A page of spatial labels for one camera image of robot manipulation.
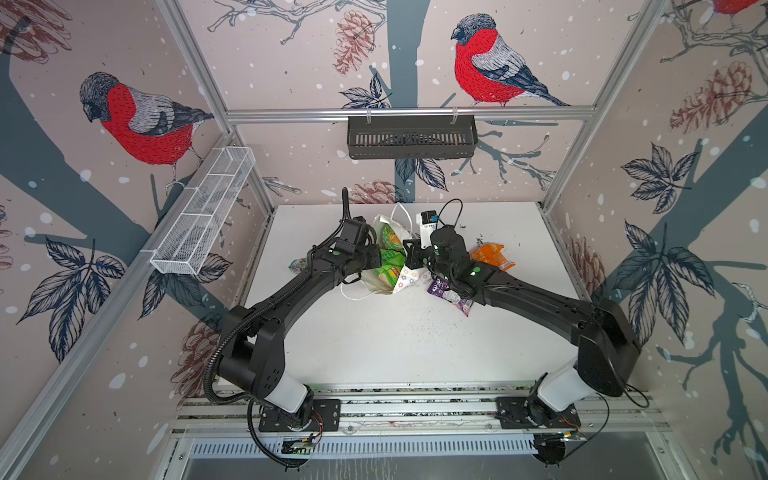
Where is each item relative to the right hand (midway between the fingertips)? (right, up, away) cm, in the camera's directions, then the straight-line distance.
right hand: (400, 245), depth 81 cm
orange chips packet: (+32, -4, +20) cm, 38 cm away
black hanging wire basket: (+2, +37, +26) cm, 45 cm away
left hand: (-7, -3, +5) cm, 9 cm away
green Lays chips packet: (-3, -5, +4) cm, 7 cm away
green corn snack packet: (-3, +1, +11) cm, 11 cm away
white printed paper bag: (0, +6, -3) cm, 7 cm away
